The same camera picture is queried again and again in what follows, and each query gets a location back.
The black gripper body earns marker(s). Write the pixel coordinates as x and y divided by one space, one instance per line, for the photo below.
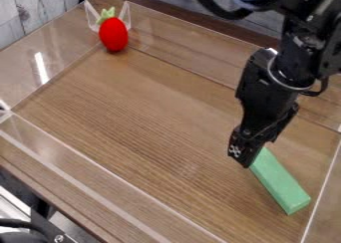
269 105

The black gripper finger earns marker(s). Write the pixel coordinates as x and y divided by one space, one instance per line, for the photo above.
244 148

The green rectangular block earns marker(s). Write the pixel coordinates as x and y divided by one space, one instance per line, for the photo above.
280 182

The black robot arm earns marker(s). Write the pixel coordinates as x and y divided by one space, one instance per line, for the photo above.
280 75

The red felt strawberry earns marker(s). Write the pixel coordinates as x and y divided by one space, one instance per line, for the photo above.
113 30

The black stand at bottom left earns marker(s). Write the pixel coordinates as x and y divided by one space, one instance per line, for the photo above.
28 218

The clear acrylic corner bracket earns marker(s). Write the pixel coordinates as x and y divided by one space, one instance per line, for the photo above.
97 18

